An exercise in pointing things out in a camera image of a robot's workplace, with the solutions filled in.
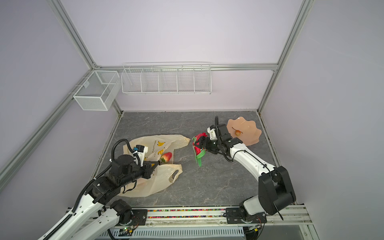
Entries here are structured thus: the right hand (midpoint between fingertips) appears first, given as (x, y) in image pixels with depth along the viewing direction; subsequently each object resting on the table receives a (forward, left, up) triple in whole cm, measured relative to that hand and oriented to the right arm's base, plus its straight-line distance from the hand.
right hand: (200, 146), depth 84 cm
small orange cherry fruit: (+18, -26, -11) cm, 34 cm away
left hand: (-13, +21, +5) cm, 25 cm away
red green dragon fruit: (-4, +1, +1) cm, 4 cm away
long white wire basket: (+43, +20, +17) cm, 50 cm away
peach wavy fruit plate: (+18, -35, -13) cm, 42 cm away
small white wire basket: (+34, +66, +14) cm, 76 cm away
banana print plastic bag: (-16, +17, +1) cm, 23 cm away
